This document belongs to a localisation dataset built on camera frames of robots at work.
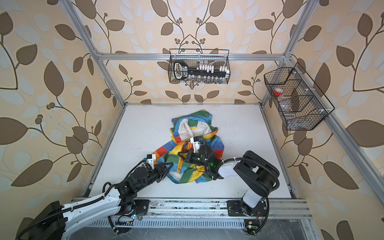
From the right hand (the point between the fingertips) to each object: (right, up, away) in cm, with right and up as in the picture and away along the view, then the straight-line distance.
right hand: (177, 155), depth 80 cm
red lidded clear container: (+55, +35, 0) cm, 65 cm away
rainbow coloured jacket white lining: (0, +13, +21) cm, 25 cm away
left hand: (-1, -4, -3) cm, 5 cm away
